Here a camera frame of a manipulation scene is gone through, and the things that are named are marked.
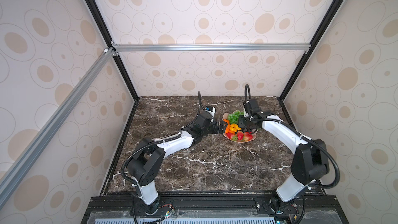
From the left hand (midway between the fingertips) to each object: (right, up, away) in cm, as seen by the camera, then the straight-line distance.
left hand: (226, 122), depth 84 cm
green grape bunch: (+7, +2, +15) cm, 17 cm away
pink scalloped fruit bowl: (+7, -7, +12) cm, 16 cm away
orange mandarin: (+2, 0, +15) cm, 15 cm away
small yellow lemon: (+9, -5, +12) cm, 16 cm away
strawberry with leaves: (+4, -8, +10) cm, 13 cm away
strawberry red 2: (+14, -9, +8) cm, 18 cm away
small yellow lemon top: (+7, -4, +13) cm, 15 cm away
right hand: (+10, 0, +7) cm, 12 cm away
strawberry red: (+9, -8, +7) cm, 15 cm away
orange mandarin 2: (+2, -6, +12) cm, 14 cm away
